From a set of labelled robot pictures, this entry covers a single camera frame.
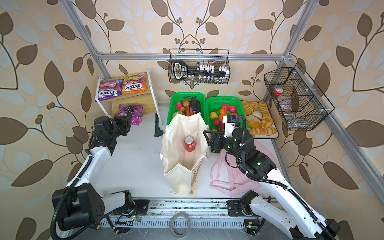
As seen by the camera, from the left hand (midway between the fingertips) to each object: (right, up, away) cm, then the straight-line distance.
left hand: (132, 114), depth 79 cm
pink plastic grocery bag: (+54, -38, +4) cm, 66 cm away
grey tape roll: (+27, -54, -8) cm, 60 cm away
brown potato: (+26, +10, +35) cm, 45 cm away
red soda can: (+30, -17, +8) cm, 36 cm away
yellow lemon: (+47, 0, +29) cm, 55 cm away
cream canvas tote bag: (+28, -22, -19) cm, 41 cm away
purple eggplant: (+35, +7, +35) cm, 50 cm away
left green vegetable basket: (+18, +14, +37) cm, 44 cm away
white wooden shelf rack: (-3, +12, +27) cm, 30 cm away
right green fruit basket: (+48, +9, +35) cm, 60 cm away
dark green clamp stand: (+8, -12, +23) cm, 27 cm away
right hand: (+41, -9, -13) cm, 44 cm away
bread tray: (+79, -5, +25) cm, 83 cm away
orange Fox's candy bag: (0, +17, +3) cm, 18 cm away
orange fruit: (+54, +2, +30) cm, 62 cm away
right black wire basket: (+86, +5, -6) cm, 87 cm away
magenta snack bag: (0, +1, +5) cm, 5 cm away
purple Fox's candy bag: (-14, +14, +1) cm, 20 cm away
